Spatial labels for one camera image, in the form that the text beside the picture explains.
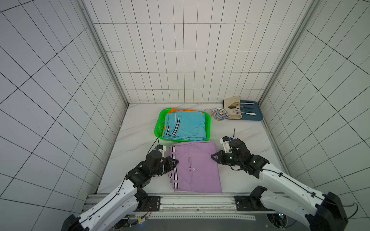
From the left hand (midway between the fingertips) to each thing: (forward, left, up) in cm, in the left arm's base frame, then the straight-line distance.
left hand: (175, 164), depth 78 cm
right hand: (+3, -18, +3) cm, 18 cm away
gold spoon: (+54, -47, -7) cm, 72 cm away
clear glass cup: (+40, -23, -1) cm, 46 cm away
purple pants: (-4, -11, +1) cm, 12 cm away
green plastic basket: (+29, +13, 0) cm, 32 cm away
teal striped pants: (+27, -5, 0) cm, 28 cm away
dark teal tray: (+50, -64, -10) cm, 81 cm away
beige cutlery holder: (+45, -45, -9) cm, 64 cm away
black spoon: (+52, -44, -8) cm, 69 cm away
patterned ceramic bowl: (+43, -32, -7) cm, 54 cm away
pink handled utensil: (+57, -58, -9) cm, 82 cm away
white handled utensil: (+45, -60, -9) cm, 75 cm away
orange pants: (+38, +3, +2) cm, 38 cm away
